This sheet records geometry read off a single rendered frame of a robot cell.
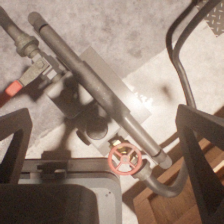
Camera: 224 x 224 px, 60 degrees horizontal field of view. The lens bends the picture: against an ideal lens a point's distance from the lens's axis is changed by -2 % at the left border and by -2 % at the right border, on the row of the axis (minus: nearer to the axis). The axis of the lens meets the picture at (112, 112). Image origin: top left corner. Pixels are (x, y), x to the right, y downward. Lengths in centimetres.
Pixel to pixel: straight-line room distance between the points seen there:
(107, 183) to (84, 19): 70
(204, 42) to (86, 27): 54
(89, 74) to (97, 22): 64
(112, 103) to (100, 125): 8
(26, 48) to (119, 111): 28
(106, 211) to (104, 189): 8
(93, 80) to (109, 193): 48
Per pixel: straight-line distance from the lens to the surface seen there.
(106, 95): 33
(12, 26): 53
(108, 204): 75
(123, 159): 42
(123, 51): 93
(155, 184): 52
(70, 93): 42
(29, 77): 47
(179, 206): 77
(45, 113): 96
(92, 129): 40
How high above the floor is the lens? 90
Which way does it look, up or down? 85 degrees down
